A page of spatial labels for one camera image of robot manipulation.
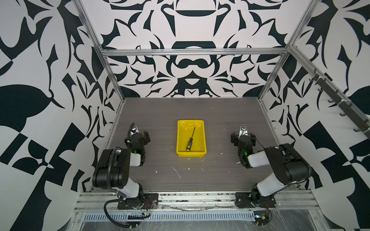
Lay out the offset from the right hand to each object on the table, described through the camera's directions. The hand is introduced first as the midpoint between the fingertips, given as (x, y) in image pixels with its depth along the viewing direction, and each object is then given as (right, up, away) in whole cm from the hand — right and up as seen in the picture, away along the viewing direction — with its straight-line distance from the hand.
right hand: (244, 131), depth 93 cm
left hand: (-69, 0, -1) cm, 69 cm away
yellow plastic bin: (-38, 0, +12) cm, 40 cm away
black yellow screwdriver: (-35, -8, -1) cm, 36 cm away
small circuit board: (-1, -39, -21) cm, 45 cm away
